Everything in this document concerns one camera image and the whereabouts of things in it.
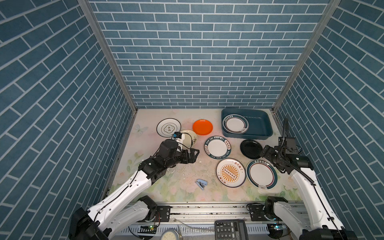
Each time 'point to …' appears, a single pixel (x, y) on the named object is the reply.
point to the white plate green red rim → (235, 124)
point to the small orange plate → (202, 127)
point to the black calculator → (230, 229)
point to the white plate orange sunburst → (230, 172)
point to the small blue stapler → (201, 183)
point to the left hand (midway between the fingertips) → (193, 152)
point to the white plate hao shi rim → (217, 147)
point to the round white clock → (170, 234)
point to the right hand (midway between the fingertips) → (266, 153)
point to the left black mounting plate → (164, 211)
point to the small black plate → (251, 149)
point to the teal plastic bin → (260, 125)
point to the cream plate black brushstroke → (189, 139)
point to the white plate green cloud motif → (166, 127)
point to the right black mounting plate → (257, 213)
